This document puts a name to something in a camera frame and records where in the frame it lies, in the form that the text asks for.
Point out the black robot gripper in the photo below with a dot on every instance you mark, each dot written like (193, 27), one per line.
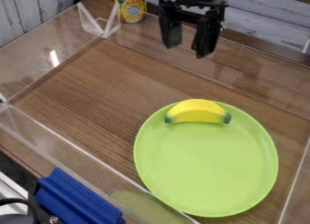
(171, 15)

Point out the yellow toy banana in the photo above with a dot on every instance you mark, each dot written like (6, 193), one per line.
(198, 110)

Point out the green plastic plate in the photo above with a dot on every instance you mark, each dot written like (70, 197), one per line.
(211, 170)

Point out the yellow labelled tin can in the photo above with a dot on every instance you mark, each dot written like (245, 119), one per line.
(132, 10)

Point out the blue plastic block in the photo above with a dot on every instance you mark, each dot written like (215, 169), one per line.
(72, 202)

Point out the clear acrylic corner bracket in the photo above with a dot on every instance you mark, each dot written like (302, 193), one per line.
(102, 26)

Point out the clear acrylic front wall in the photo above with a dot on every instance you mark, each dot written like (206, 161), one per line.
(40, 150)

